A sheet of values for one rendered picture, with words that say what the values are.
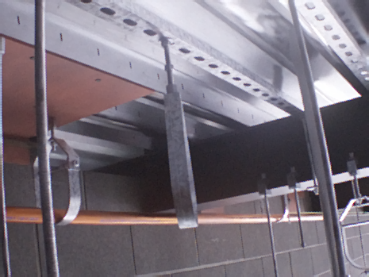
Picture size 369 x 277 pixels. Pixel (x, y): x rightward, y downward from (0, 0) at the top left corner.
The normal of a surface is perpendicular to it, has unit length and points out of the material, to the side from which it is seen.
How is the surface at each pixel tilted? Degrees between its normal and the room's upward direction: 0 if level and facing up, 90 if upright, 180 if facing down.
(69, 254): 90
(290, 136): 90
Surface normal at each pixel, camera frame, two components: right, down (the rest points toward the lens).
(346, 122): -0.54, -0.14
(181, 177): -0.12, -0.46
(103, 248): 0.83, -0.23
